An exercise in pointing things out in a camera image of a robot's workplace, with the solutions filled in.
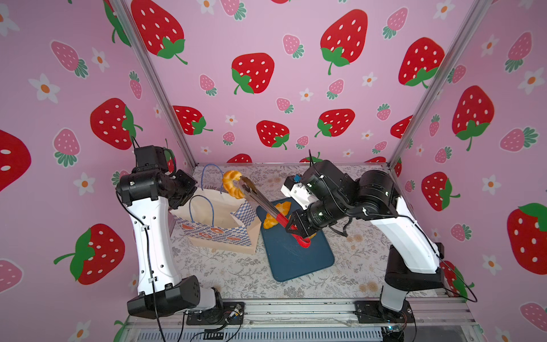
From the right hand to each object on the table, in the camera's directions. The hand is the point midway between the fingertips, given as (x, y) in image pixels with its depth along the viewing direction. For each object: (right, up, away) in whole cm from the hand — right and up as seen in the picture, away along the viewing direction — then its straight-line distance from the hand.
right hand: (291, 220), depth 55 cm
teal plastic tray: (0, -21, +31) cm, 37 cm away
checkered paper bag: (-24, -1, +11) cm, 26 cm away
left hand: (-31, +9, +13) cm, 35 cm away
